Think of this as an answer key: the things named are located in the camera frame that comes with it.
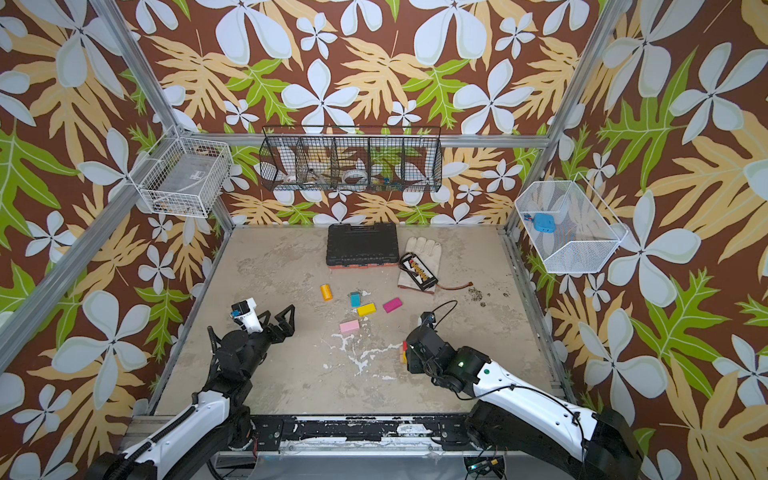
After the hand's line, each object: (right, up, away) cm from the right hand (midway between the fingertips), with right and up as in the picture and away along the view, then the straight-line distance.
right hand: (409, 354), depth 80 cm
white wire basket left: (-66, +50, +6) cm, 83 cm away
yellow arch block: (-1, -2, +2) cm, 3 cm away
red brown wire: (+18, +15, +23) cm, 33 cm away
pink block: (-18, +4, +13) cm, 23 cm away
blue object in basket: (+40, +37, +6) cm, 55 cm away
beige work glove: (+10, +28, +31) cm, 43 cm away
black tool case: (-15, +31, +31) cm, 46 cm away
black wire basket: (-18, +59, +17) cm, 65 cm away
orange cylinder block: (-27, +14, +20) cm, 36 cm away
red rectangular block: (-1, 0, +8) cm, 8 cm away
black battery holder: (+5, +21, +23) cm, 32 cm away
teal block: (-17, +12, +23) cm, 31 cm away
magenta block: (-4, +10, +18) cm, 21 cm away
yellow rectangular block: (-12, +9, +16) cm, 22 cm away
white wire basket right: (+47, +33, -2) cm, 58 cm away
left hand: (-37, +13, +3) cm, 39 cm away
